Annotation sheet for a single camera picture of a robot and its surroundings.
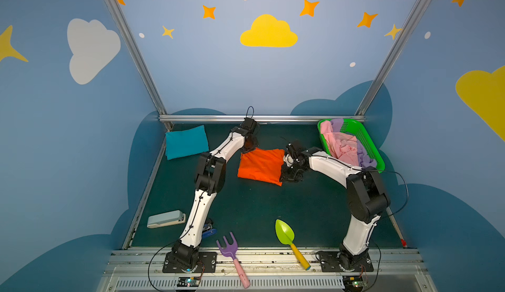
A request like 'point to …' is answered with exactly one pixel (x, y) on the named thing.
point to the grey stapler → (171, 218)
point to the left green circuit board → (188, 281)
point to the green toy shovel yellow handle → (286, 234)
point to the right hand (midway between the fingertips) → (282, 178)
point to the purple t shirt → (364, 159)
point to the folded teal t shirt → (185, 142)
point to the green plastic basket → (368, 149)
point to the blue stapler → (208, 230)
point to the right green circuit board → (353, 283)
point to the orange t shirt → (264, 166)
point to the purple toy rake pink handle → (231, 251)
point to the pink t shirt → (343, 145)
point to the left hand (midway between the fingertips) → (256, 145)
